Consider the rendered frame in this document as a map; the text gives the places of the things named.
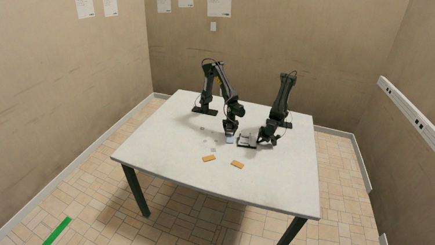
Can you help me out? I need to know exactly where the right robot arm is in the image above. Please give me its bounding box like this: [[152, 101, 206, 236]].
[[191, 61, 246, 117]]

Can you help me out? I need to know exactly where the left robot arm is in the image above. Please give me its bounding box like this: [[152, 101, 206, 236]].
[[265, 73, 297, 136]]

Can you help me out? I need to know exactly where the orange flat plate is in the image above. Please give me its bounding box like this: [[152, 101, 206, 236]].
[[231, 160, 244, 169], [202, 154, 216, 162]]

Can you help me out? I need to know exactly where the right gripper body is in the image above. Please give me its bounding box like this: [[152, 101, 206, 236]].
[[222, 113, 239, 129]]

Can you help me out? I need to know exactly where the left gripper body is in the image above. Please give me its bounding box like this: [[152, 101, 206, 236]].
[[259, 125, 280, 144]]

